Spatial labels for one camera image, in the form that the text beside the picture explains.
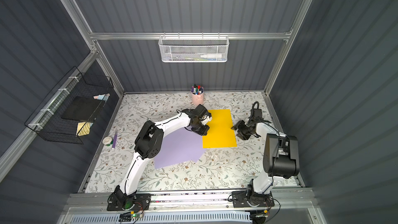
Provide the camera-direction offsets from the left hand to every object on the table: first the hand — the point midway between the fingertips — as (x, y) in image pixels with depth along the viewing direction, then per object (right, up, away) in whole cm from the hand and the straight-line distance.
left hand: (209, 136), depth 96 cm
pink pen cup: (-7, +23, +12) cm, 28 cm away
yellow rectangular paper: (+8, 0, +6) cm, 10 cm away
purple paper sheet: (-17, -5, -4) cm, 18 cm away
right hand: (+15, +4, -2) cm, 16 cm away
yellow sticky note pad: (-51, +10, -35) cm, 63 cm away
